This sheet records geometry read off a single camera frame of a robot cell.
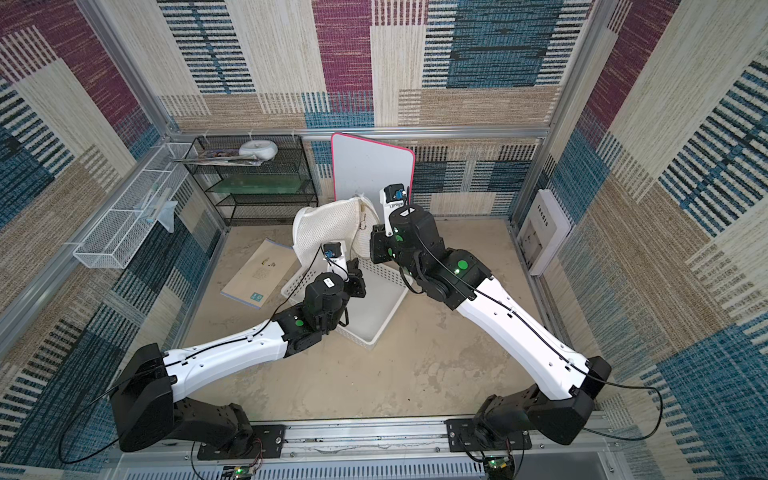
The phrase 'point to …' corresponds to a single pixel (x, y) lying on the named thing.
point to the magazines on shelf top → (226, 157)
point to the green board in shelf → (262, 184)
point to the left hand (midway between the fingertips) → (358, 258)
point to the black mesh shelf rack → (242, 209)
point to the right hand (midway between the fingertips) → (373, 225)
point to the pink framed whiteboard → (361, 168)
